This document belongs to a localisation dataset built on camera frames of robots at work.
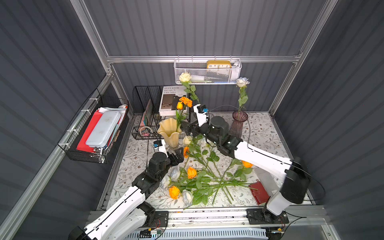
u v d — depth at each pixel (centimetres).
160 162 57
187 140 99
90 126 71
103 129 72
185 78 80
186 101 75
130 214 59
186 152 96
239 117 95
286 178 43
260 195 79
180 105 79
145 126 104
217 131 55
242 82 85
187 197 75
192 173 83
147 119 108
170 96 97
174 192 78
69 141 60
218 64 87
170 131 92
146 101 115
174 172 84
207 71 91
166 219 75
